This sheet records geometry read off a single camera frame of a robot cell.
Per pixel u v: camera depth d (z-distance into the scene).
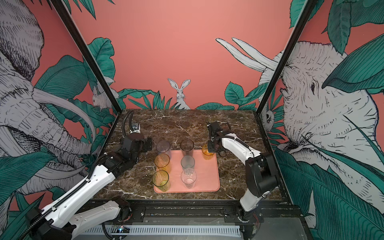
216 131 0.71
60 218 0.39
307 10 0.70
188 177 0.82
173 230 0.70
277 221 0.73
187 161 0.88
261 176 0.46
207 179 0.91
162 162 0.80
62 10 0.70
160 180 0.83
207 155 0.91
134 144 0.55
